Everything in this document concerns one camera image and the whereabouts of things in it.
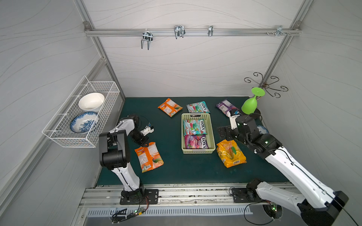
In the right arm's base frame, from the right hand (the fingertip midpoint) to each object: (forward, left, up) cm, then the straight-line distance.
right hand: (188, 125), depth 99 cm
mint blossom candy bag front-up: (+20, -9, -2) cm, 22 cm away
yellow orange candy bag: (-19, -27, -1) cm, 33 cm away
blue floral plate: (-20, +49, +30) cm, 61 cm away
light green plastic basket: (-7, -15, -2) cm, 17 cm away
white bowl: (-7, +51, +31) cm, 60 cm away
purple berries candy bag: (-12, -7, -1) cm, 14 cm away
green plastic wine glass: (+4, -38, +19) cm, 42 cm away
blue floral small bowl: (0, -52, -2) cm, 52 cm away
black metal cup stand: (+14, -47, +26) cm, 55 cm away
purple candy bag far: (+21, -31, -2) cm, 37 cm away
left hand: (-11, +15, +20) cm, 27 cm away
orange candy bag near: (-23, +23, -2) cm, 33 cm away
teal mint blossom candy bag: (-1, -5, 0) cm, 5 cm away
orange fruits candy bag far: (+18, +15, -1) cm, 24 cm away
